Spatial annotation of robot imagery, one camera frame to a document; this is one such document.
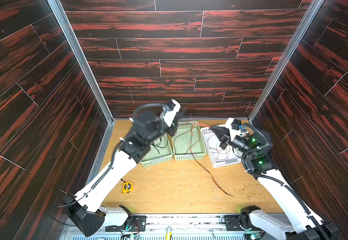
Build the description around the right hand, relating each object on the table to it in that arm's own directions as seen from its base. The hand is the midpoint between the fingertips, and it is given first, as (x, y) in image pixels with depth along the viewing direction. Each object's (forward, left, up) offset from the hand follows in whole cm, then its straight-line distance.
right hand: (215, 123), depth 65 cm
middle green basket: (+4, +11, -20) cm, 23 cm away
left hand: (+1, +15, +5) cm, 16 cm away
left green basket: (+9, +29, -37) cm, 48 cm away
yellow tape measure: (-17, +45, -36) cm, 60 cm away
